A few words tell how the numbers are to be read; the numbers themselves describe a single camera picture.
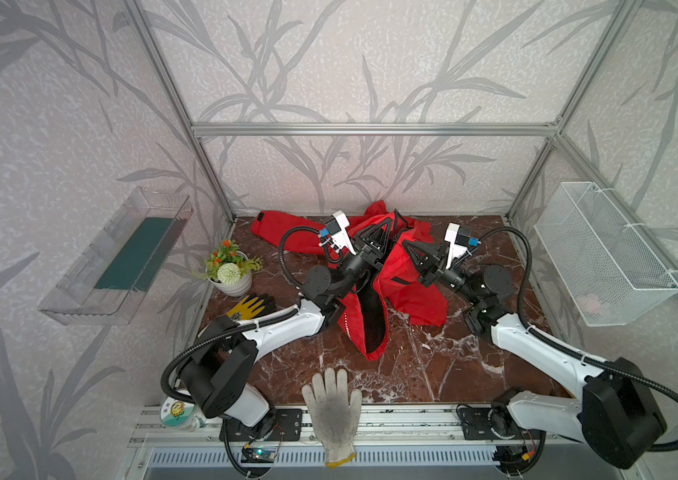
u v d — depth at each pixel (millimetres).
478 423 734
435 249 630
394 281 737
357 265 616
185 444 705
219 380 427
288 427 734
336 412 754
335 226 579
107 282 634
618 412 401
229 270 845
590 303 731
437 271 598
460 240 574
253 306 929
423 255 632
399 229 650
